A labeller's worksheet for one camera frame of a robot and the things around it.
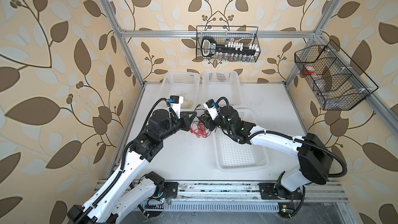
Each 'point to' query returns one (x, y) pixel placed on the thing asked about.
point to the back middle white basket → (217, 84)
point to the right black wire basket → (336, 82)
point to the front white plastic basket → (231, 155)
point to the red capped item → (310, 70)
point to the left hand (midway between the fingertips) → (197, 112)
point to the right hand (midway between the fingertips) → (202, 115)
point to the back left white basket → (186, 84)
